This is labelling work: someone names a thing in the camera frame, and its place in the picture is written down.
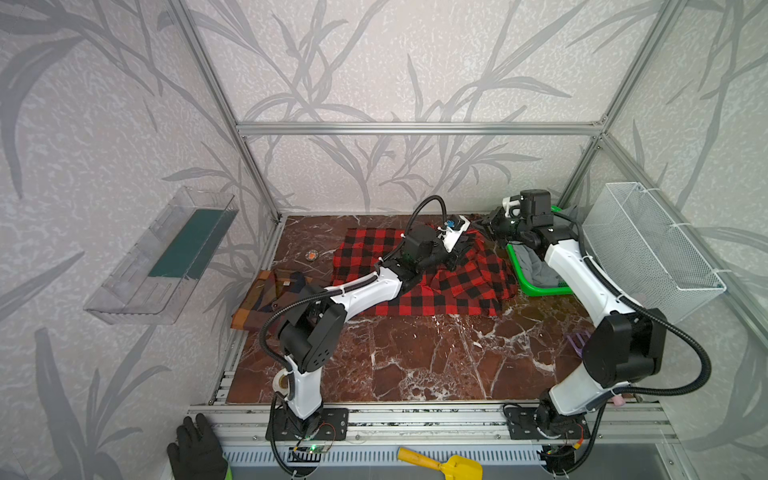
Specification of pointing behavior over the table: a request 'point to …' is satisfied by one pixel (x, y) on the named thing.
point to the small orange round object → (312, 255)
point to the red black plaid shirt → (480, 283)
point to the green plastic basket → (535, 291)
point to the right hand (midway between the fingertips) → (472, 213)
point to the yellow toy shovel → (453, 467)
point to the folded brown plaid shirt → (268, 292)
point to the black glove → (197, 453)
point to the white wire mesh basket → (644, 255)
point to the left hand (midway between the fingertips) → (474, 235)
